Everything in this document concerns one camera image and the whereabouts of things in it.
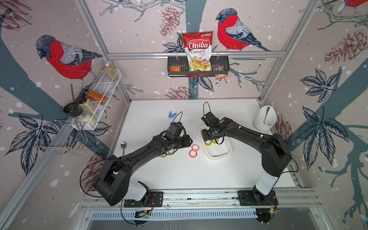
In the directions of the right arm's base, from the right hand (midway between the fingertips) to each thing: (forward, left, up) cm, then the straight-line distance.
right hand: (205, 135), depth 89 cm
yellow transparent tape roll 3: (-9, +21, -7) cm, 24 cm away
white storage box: (-7, -7, -7) cm, 12 cm away
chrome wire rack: (-18, +63, +26) cm, 70 cm away
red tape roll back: (-5, +6, -8) cm, 11 cm away
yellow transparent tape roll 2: (-1, -2, -8) cm, 9 cm away
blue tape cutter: (+20, +25, -6) cm, 32 cm away
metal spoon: (-6, +54, -6) cm, 55 cm away
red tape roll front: (-9, +8, -8) cm, 14 cm away
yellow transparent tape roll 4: (-12, +26, -7) cm, 30 cm away
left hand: (-5, +8, +4) cm, 10 cm away
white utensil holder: (+15, -42, -1) cm, 45 cm away
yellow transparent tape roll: (-10, -4, +10) cm, 14 cm away
